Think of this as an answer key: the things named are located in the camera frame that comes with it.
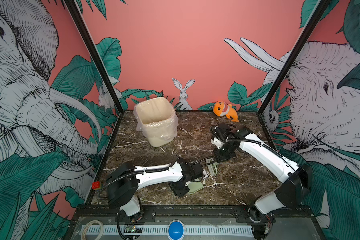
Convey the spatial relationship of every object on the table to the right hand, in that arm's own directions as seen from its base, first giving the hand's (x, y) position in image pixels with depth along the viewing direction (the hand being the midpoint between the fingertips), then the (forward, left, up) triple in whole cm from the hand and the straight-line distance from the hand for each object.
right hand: (215, 159), depth 77 cm
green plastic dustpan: (-9, +11, -16) cm, 21 cm away
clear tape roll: (-30, +55, -14) cm, 64 cm away
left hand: (-13, +20, -10) cm, 26 cm away
